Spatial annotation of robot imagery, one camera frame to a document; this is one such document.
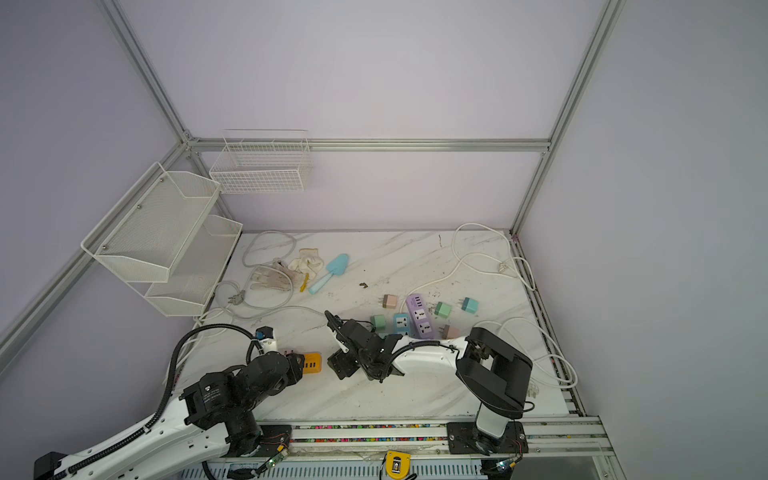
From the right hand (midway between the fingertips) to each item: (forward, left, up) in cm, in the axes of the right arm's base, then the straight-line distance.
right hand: (335, 356), depth 82 cm
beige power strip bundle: (+30, +23, -3) cm, 38 cm away
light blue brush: (+37, +6, -6) cm, 38 cm away
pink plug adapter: (+21, -15, -4) cm, 26 cm away
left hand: (-4, +9, +5) cm, 11 cm away
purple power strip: (+13, -25, -4) cm, 28 cm away
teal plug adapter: (+20, -42, -5) cm, 47 cm away
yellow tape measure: (-24, -18, -4) cm, 30 cm away
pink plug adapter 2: (+10, -34, -6) cm, 36 cm away
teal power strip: (+13, -18, -4) cm, 23 cm away
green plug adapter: (+18, -32, -4) cm, 37 cm away
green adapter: (+13, -11, -4) cm, 18 cm away
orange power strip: (-1, +7, -3) cm, 8 cm away
